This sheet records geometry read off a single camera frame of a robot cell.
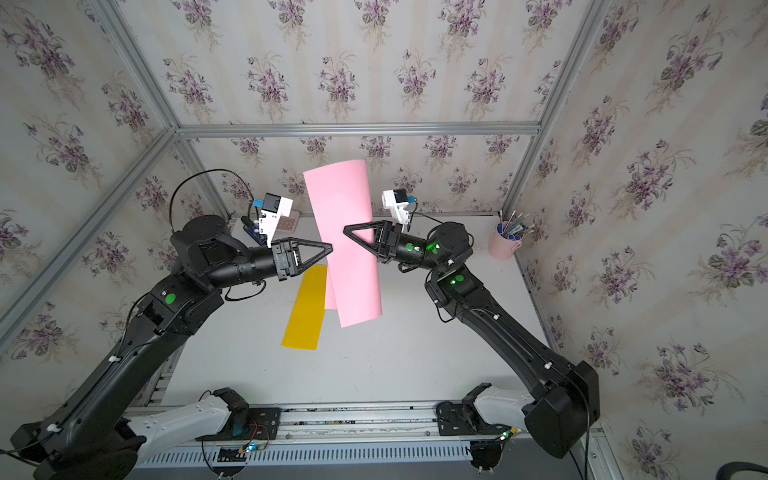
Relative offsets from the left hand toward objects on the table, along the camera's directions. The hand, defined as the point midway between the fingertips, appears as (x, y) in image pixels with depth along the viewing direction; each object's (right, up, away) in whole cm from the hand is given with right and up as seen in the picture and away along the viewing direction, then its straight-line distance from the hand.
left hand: (332, 253), depth 53 cm
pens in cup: (+55, +7, +51) cm, 75 cm away
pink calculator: (-29, +9, +63) cm, 70 cm away
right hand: (+3, +2, +1) cm, 4 cm away
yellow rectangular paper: (-15, -22, +38) cm, 46 cm away
